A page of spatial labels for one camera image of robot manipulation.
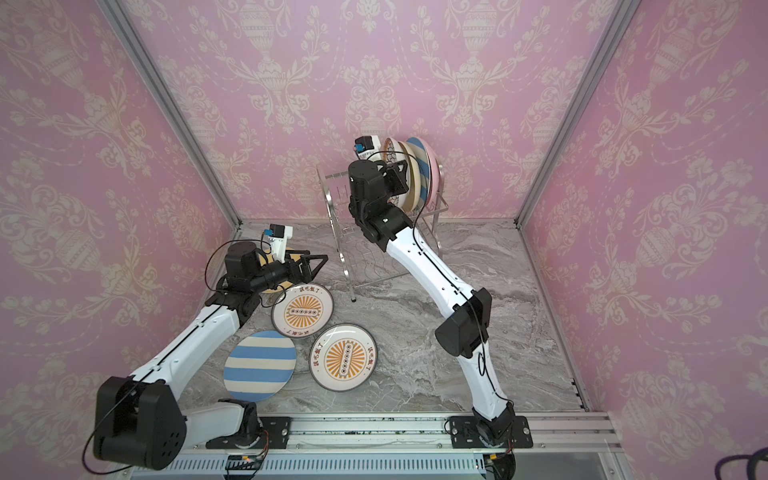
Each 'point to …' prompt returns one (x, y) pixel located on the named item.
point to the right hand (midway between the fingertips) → (409, 166)
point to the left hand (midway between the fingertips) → (318, 257)
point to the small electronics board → (243, 462)
